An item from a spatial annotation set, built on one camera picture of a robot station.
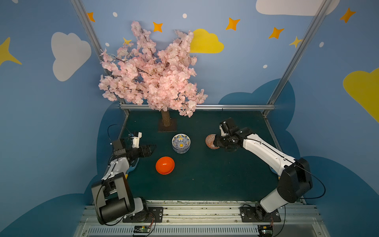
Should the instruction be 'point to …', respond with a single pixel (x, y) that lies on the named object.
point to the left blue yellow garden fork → (131, 168)
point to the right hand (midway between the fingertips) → (218, 141)
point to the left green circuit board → (141, 229)
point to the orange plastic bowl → (165, 165)
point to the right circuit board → (265, 230)
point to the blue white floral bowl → (181, 147)
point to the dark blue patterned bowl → (179, 149)
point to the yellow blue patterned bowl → (181, 141)
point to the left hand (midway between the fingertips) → (150, 145)
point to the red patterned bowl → (209, 141)
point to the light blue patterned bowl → (181, 151)
